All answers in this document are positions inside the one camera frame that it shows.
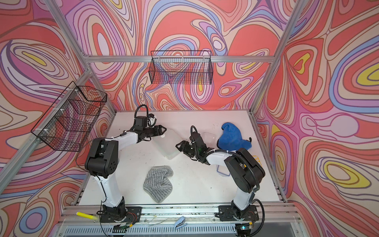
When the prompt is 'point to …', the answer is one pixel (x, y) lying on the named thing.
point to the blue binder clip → (179, 221)
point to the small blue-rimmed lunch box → (222, 171)
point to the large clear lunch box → (167, 143)
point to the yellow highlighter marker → (90, 217)
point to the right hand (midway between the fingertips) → (179, 151)
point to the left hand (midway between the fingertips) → (164, 130)
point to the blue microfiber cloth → (232, 138)
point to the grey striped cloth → (156, 184)
